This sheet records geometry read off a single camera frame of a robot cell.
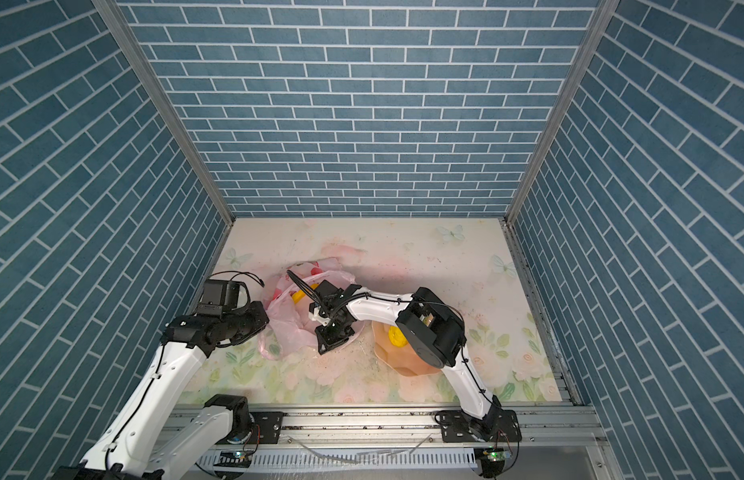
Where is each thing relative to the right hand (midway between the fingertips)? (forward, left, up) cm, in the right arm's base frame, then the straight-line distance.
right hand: (320, 346), depth 86 cm
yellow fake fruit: (+3, -22, +3) cm, 22 cm away
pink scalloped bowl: (-2, -25, -1) cm, 25 cm away
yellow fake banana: (+14, +11, +3) cm, 18 cm away
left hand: (+2, +11, +13) cm, 17 cm away
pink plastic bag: (+2, +8, +6) cm, 11 cm away
